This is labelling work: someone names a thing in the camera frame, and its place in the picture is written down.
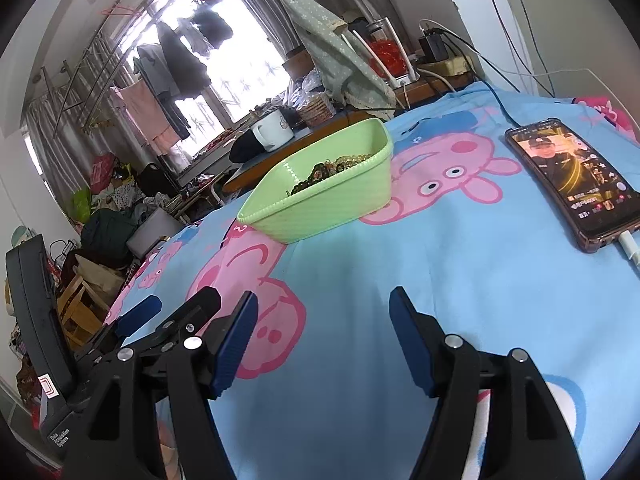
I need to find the bag of crackers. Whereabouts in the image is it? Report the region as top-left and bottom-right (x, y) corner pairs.
(297, 93), (336, 128)

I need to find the Peppa Pig blue bedsheet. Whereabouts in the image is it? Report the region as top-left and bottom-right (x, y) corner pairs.
(112, 84), (639, 479)

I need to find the grey storage box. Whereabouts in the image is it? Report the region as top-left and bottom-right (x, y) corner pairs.
(127, 208), (184, 259)

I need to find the smartphone with lit screen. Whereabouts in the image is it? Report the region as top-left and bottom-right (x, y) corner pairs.
(504, 118), (639, 254)

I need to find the green dotted cloth cover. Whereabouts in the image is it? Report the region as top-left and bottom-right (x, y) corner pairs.
(280, 0), (396, 122)

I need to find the pink hanging garment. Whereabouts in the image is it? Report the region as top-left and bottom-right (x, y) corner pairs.
(112, 80), (181, 155)

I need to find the black charging cable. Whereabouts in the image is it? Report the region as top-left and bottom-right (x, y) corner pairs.
(434, 27), (522, 129)

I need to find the dark hanging jacket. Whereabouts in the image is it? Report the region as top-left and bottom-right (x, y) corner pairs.
(156, 22), (210, 99)

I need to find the black power adapter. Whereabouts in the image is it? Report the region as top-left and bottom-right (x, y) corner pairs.
(419, 29), (448, 63)

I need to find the white enamel mug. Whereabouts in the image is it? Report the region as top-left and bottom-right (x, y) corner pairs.
(250, 110), (294, 153)

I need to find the light green plastic basket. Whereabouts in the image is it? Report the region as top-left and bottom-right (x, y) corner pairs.
(236, 118), (394, 244)

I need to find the yellow wooden chair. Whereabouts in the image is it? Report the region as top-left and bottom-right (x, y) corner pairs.
(56, 274), (110, 351)

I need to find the white phone charging cable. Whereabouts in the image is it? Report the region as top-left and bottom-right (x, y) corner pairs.
(617, 228), (640, 273)

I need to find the dark brown wooden bead bracelet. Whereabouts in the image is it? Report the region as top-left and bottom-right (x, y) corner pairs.
(286, 161), (331, 198)

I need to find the white wifi router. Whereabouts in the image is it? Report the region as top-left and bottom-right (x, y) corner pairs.
(348, 16), (419, 89)

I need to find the wooden desk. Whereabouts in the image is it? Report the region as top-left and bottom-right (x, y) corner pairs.
(222, 80), (450, 195)

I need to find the gold black bead bracelet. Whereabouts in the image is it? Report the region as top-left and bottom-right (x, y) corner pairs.
(328, 153), (374, 174)

